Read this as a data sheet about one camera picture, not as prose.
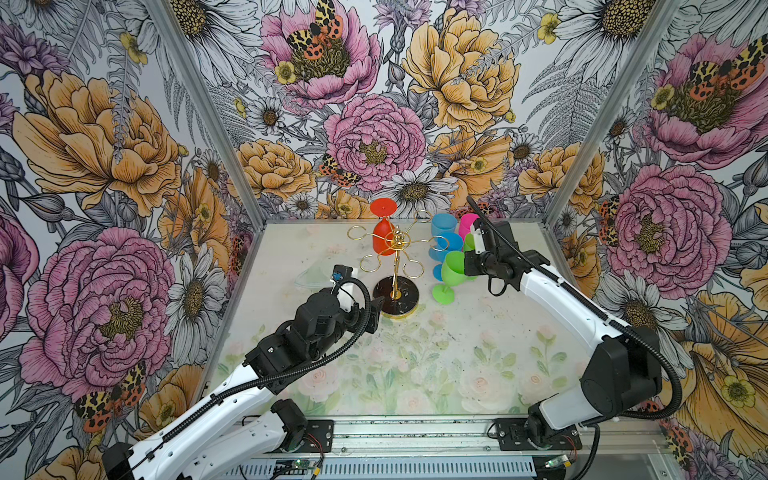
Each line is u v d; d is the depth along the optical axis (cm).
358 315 48
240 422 46
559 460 72
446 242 96
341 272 58
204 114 88
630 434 77
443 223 102
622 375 43
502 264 63
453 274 83
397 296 99
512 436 74
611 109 89
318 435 74
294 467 71
